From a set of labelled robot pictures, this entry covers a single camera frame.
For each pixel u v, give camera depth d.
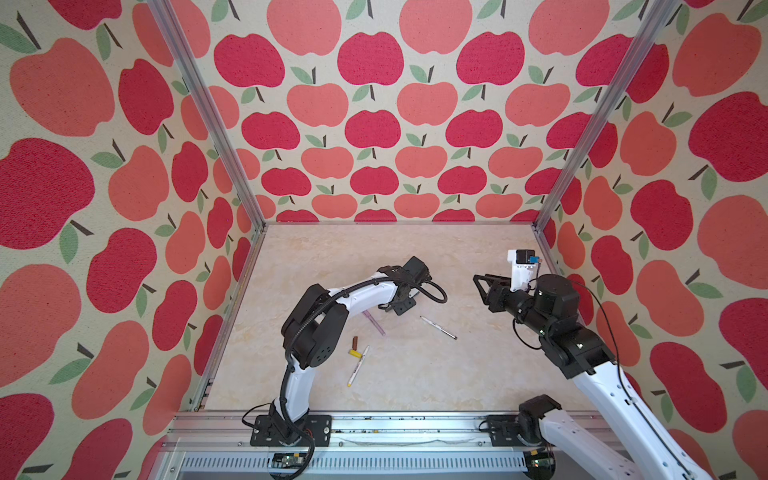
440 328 0.93
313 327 0.53
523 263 0.60
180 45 0.74
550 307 0.52
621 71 0.80
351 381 0.82
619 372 0.46
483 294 0.67
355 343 0.89
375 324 0.93
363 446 0.73
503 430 0.73
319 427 0.75
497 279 0.63
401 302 0.85
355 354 0.87
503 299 0.62
